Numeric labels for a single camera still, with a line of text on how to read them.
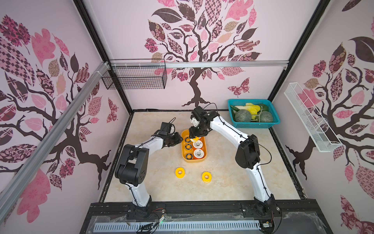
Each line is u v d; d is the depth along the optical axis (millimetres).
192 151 935
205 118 680
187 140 1002
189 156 932
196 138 902
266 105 1140
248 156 560
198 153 907
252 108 1101
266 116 1004
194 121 863
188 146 976
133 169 488
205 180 833
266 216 711
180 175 851
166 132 774
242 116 1004
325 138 649
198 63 963
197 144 948
